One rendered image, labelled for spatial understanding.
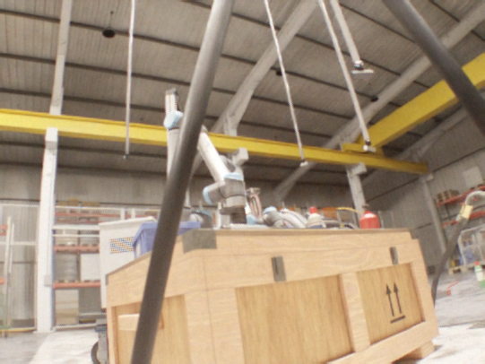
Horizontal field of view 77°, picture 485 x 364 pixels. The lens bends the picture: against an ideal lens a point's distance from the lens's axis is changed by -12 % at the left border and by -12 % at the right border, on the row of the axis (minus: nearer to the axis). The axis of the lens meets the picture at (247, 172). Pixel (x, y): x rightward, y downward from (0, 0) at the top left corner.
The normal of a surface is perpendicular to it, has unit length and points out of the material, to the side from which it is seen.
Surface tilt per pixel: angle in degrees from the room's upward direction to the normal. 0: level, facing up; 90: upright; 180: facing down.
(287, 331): 90
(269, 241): 90
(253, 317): 90
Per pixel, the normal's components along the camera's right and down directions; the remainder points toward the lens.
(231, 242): 0.58, -0.37
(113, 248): -0.04, -0.36
